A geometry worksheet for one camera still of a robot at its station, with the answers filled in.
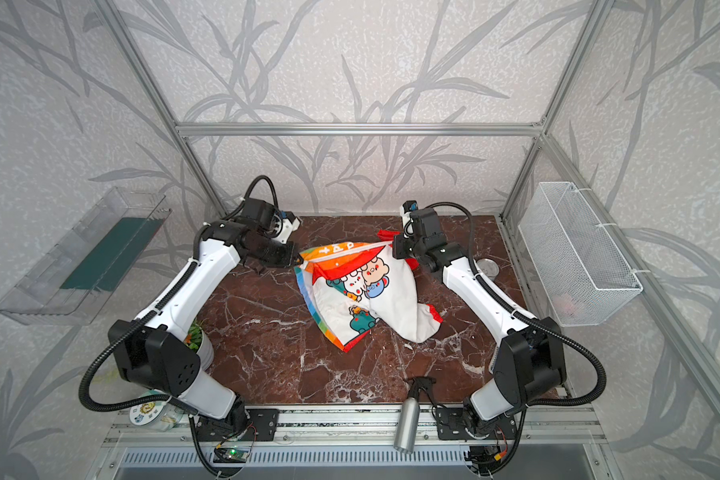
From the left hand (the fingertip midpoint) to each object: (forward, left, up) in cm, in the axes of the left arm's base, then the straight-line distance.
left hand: (304, 251), depth 81 cm
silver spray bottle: (-40, -28, -18) cm, 52 cm away
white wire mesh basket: (-14, -63, +13) cm, 66 cm away
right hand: (+7, -26, +1) cm, 27 cm away
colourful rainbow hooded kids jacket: (-3, -12, -13) cm, 18 cm away
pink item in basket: (-14, -67, -1) cm, 68 cm away
